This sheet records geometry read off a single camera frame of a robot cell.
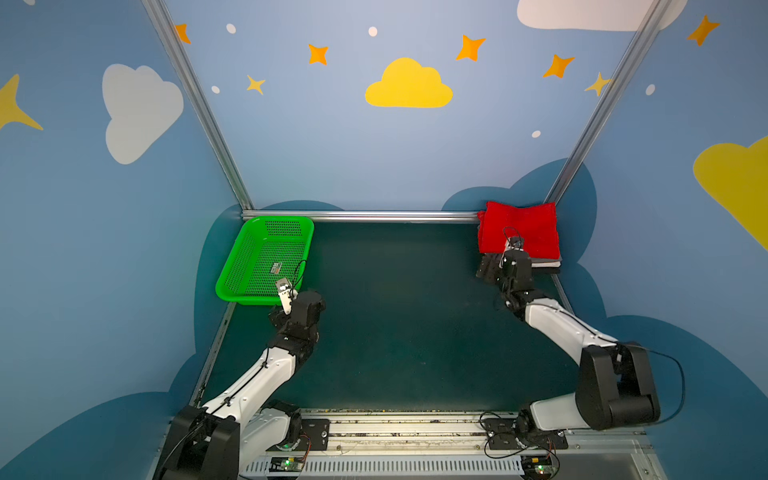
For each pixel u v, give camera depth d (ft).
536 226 3.42
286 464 2.34
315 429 2.47
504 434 2.44
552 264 3.42
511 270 2.26
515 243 2.58
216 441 1.31
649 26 2.34
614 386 1.43
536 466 2.35
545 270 3.46
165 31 2.32
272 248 3.77
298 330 2.12
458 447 2.44
